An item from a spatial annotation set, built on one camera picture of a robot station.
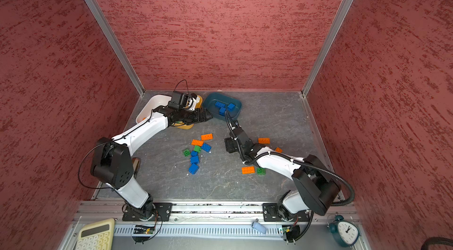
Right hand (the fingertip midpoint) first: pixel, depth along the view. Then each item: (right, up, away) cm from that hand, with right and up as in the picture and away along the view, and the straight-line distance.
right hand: (229, 142), depth 88 cm
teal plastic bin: (-13, +23, +25) cm, 37 cm away
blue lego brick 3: (-13, -3, +4) cm, 14 cm away
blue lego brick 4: (-19, -6, +2) cm, 20 cm away
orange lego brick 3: (+10, -13, -2) cm, 17 cm away
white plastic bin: (-49, +22, +22) cm, 58 cm away
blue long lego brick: (-7, +20, +25) cm, 33 cm away
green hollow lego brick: (-22, -6, +3) cm, 23 cm away
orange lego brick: (-13, +1, +9) cm, 16 cm away
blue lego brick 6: (-18, -13, -1) cm, 22 cm away
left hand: (-12, +11, -1) cm, 17 cm away
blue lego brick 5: (-18, -9, +1) cm, 20 cm away
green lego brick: (-17, -4, +4) cm, 18 cm away
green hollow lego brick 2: (+15, -13, -4) cm, 21 cm away
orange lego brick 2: (+19, -1, +9) cm, 22 cm away
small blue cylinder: (+12, -30, -19) cm, 38 cm away
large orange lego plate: (-18, -1, +7) cm, 19 cm away
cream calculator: (-51, -32, -21) cm, 64 cm away
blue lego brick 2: (+1, +18, +21) cm, 28 cm away
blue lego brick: (-5, +16, +19) cm, 25 cm away
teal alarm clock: (+46, -31, -21) cm, 59 cm away
